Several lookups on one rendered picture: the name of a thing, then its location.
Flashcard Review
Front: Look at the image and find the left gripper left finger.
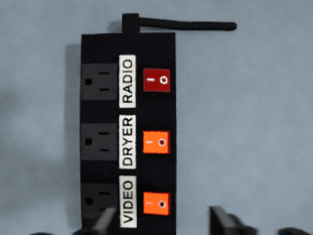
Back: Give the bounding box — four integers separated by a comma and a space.
32, 208, 123, 235

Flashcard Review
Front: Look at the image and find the black power strip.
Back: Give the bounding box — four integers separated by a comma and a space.
80, 13, 237, 235

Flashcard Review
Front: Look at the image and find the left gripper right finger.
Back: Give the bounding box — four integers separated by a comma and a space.
206, 206, 309, 235

